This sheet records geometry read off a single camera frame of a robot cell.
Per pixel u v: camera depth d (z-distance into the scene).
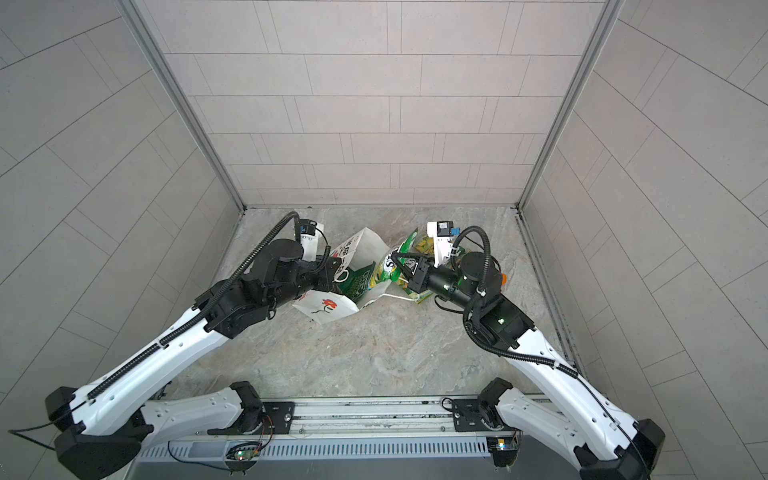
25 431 0.36
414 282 0.53
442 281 0.55
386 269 0.61
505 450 0.68
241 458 0.65
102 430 0.37
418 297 0.91
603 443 0.38
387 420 0.72
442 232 0.55
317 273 0.57
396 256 0.61
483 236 0.45
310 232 0.57
